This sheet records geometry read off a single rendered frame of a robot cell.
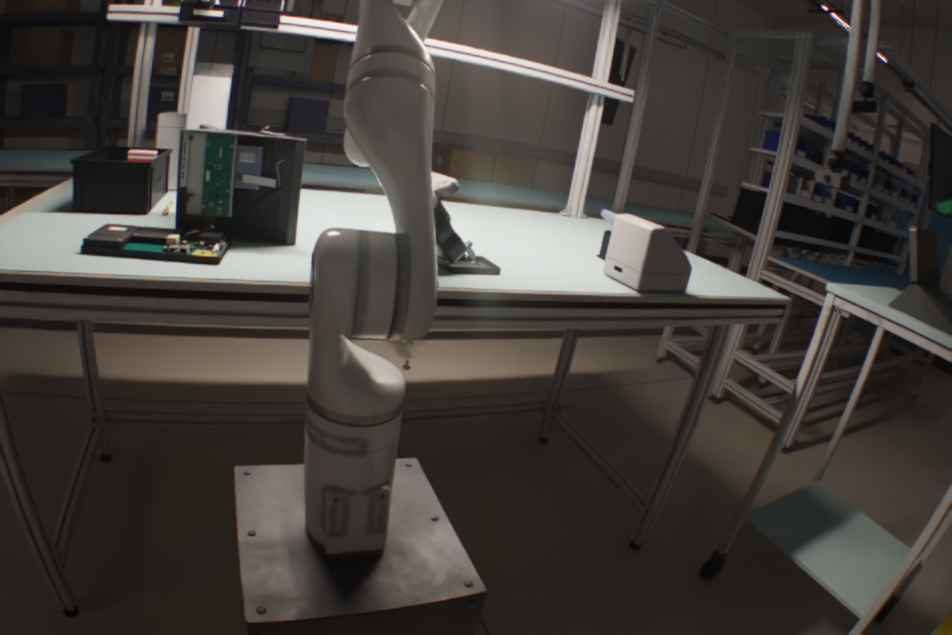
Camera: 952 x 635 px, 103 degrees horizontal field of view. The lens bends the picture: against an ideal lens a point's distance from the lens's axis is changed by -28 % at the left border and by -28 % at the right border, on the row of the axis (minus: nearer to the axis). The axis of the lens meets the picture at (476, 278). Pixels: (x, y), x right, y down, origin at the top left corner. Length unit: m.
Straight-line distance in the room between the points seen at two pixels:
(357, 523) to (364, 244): 0.27
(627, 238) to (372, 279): 0.83
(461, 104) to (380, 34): 4.91
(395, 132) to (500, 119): 5.16
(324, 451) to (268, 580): 0.15
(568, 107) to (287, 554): 5.73
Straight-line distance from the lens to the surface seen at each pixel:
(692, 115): 7.26
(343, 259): 0.41
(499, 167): 4.56
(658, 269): 1.17
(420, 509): 0.65
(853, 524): 2.08
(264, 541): 0.59
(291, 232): 1.05
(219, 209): 1.07
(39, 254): 1.01
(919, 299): 1.52
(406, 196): 0.46
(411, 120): 0.49
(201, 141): 1.07
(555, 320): 1.05
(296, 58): 2.90
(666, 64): 6.91
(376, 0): 0.61
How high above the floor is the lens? 1.28
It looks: 16 degrees down
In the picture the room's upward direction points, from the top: 10 degrees clockwise
